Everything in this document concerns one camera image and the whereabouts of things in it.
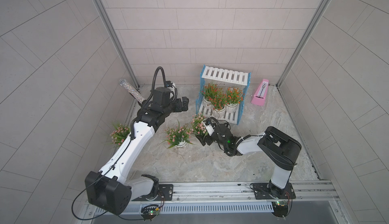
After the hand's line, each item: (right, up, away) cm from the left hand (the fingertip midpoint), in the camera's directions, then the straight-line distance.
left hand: (183, 98), depth 77 cm
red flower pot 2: (+30, +1, +15) cm, 33 cm away
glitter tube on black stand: (-36, +9, +10) cm, 38 cm away
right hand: (+9, -20, +12) cm, 25 cm away
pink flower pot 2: (+8, -15, 0) cm, 17 cm away
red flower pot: (+19, -3, +10) cm, 22 cm away
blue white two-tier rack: (+16, +15, +12) cm, 25 cm away
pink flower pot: (-3, -20, +1) cm, 20 cm away
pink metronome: (+49, +1, +25) cm, 55 cm away
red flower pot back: (+15, +4, +14) cm, 21 cm away
